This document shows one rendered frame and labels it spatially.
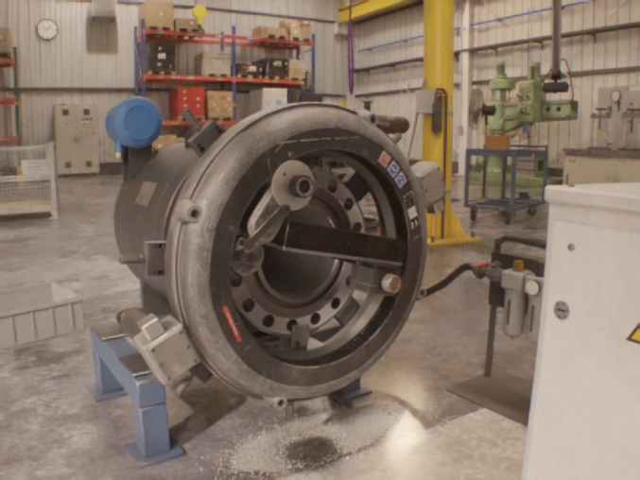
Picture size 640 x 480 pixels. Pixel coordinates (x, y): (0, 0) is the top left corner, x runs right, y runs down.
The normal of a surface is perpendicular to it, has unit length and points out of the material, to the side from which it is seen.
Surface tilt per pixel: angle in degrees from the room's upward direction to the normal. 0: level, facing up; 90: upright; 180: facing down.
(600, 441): 90
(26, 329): 90
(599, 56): 90
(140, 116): 90
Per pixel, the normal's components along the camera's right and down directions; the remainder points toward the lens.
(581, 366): -0.88, 0.08
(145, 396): 0.59, 0.14
